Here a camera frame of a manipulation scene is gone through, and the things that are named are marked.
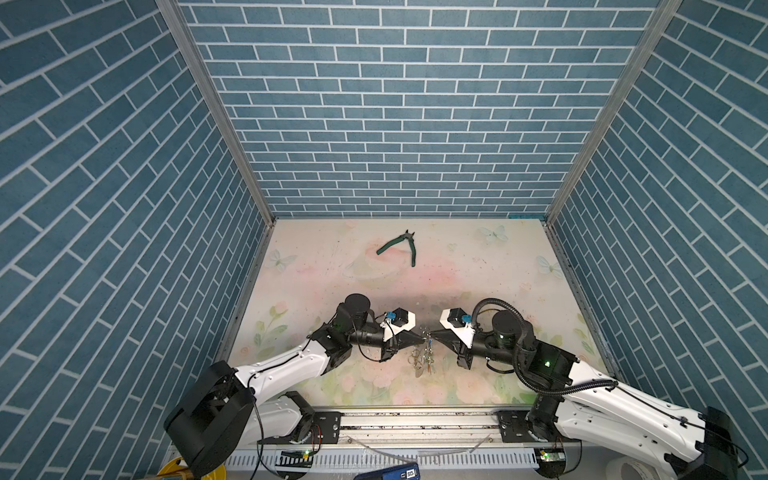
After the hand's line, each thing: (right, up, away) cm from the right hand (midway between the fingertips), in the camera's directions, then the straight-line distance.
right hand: (430, 331), depth 70 cm
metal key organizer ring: (-1, -6, +2) cm, 7 cm away
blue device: (-5, -30, -4) cm, 31 cm away
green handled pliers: (-5, +24, +46) cm, 52 cm away
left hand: (-2, -3, +3) cm, 5 cm away
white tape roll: (+42, -31, -2) cm, 52 cm away
